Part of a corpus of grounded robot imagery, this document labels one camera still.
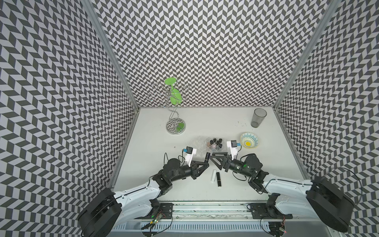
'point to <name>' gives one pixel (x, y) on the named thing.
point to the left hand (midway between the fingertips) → (207, 166)
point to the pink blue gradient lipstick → (214, 144)
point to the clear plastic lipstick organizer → (202, 145)
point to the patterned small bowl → (249, 140)
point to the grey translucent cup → (258, 116)
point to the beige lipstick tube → (208, 144)
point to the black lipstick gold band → (218, 179)
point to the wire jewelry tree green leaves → (170, 96)
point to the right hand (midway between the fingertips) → (211, 158)
